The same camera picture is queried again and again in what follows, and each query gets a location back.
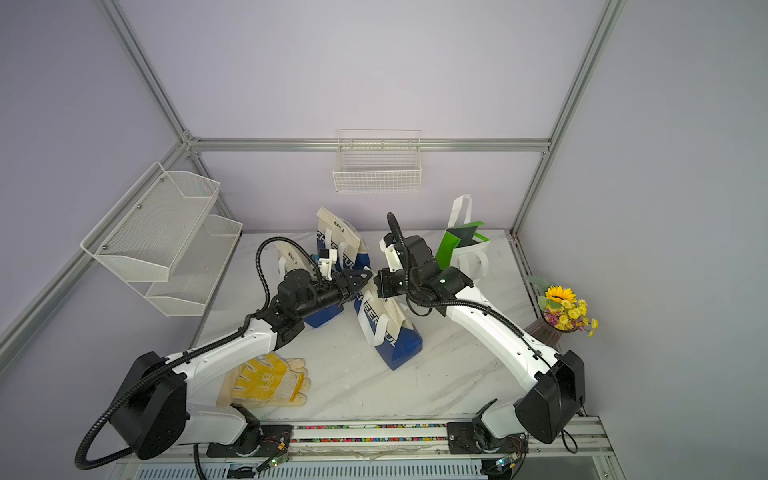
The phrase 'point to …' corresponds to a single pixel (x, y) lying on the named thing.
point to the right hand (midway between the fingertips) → (379, 284)
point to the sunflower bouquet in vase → (562, 312)
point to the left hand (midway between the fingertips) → (370, 279)
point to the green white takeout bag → (461, 245)
